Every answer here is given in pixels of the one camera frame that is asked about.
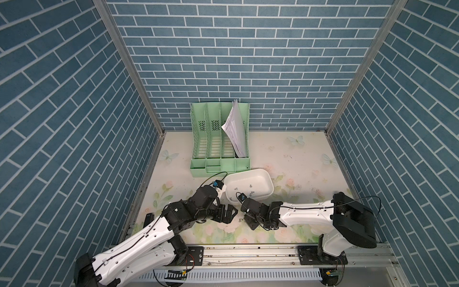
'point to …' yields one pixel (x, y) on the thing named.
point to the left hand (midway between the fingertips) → (233, 212)
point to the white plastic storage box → (256, 183)
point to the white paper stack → (234, 127)
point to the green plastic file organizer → (212, 151)
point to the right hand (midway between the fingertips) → (247, 217)
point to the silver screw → (250, 186)
